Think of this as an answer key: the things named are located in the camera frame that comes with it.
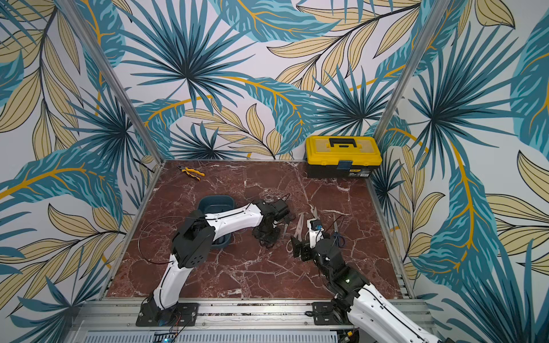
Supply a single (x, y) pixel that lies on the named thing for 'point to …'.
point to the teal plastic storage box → (213, 204)
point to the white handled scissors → (314, 212)
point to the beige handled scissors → (298, 233)
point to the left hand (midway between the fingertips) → (267, 242)
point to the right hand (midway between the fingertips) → (303, 234)
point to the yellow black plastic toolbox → (342, 156)
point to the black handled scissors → (283, 227)
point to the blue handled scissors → (337, 236)
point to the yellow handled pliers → (186, 171)
